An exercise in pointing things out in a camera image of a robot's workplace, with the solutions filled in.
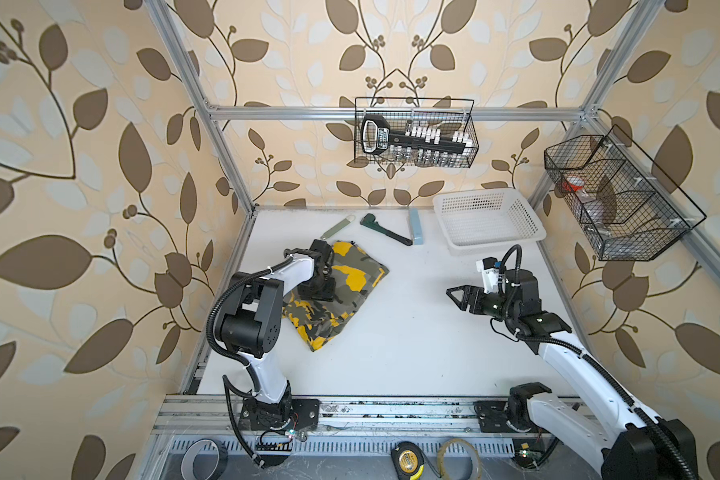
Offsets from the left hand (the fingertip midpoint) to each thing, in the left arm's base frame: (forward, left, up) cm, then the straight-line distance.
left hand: (325, 294), depth 95 cm
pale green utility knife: (+31, -1, -2) cm, 31 cm away
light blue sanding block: (+26, -31, +2) cm, 41 cm away
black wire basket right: (+9, -78, +33) cm, 85 cm away
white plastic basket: (+35, -58, 0) cm, 68 cm away
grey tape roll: (-43, +25, +2) cm, 49 cm away
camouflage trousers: (+6, -10, +2) cm, 12 cm away
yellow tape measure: (-42, -24, +2) cm, 49 cm away
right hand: (-6, -39, +12) cm, 41 cm away
